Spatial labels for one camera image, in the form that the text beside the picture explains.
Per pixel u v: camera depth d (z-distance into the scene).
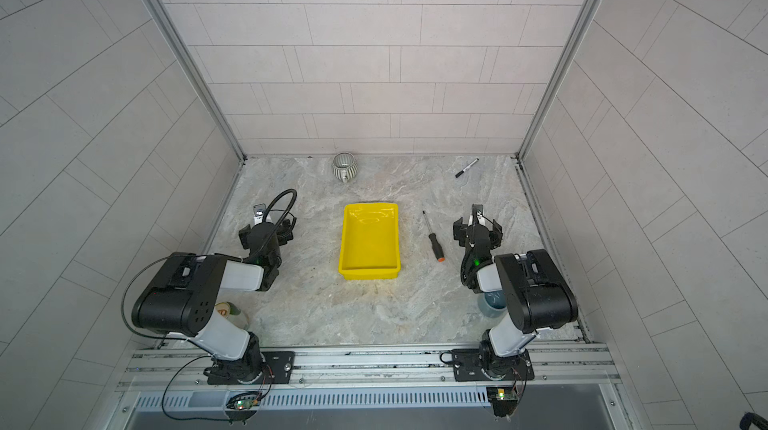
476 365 0.71
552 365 0.72
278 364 0.71
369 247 0.95
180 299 0.44
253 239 0.68
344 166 1.06
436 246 0.91
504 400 0.68
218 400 0.69
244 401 0.64
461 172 1.12
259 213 0.77
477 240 0.69
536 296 0.45
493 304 0.80
